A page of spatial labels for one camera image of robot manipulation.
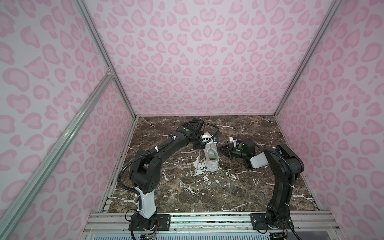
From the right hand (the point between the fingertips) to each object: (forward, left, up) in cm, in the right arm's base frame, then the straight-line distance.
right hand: (219, 148), depth 90 cm
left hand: (+4, +9, +5) cm, 11 cm away
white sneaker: (-3, +4, -4) cm, 7 cm away
